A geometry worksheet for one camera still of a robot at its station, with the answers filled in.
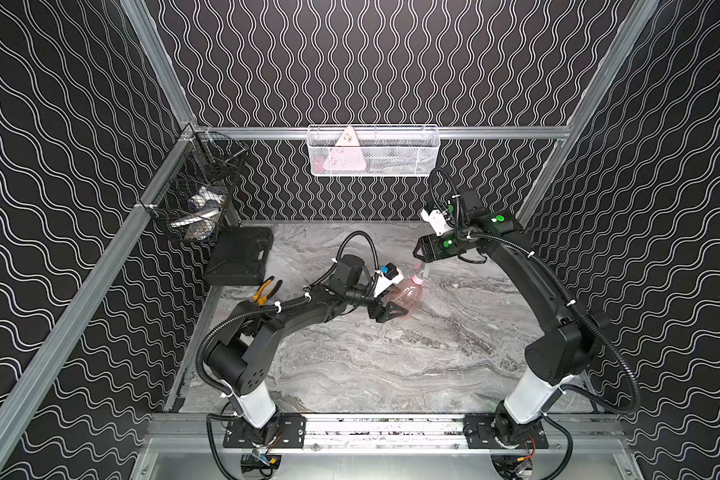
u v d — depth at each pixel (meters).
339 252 0.70
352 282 0.72
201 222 0.74
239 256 1.04
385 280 0.73
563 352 0.44
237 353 0.47
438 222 0.72
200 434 0.75
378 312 0.75
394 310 0.75
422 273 0.74
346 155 0.88
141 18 0.70
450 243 0.68
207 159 0.99
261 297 0.98
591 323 0.43
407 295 0.84
